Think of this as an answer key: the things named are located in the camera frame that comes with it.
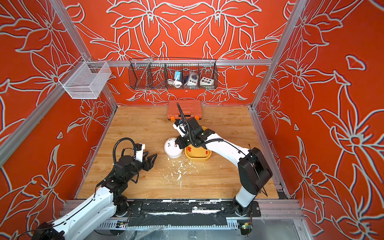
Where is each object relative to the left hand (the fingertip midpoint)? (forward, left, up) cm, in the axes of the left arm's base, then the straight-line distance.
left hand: (152, 152), depth 82 cm
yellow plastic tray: (+7, -22, -10) cm, 25 cm away
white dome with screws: (+5, -10, -4) cm, 12 cm away
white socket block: (+43, -29, +19) cm, 55 cm away
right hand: (+5, -11, +5) cm, 13 cm away
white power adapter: (+41, -20, +22) cm, 50 cm away
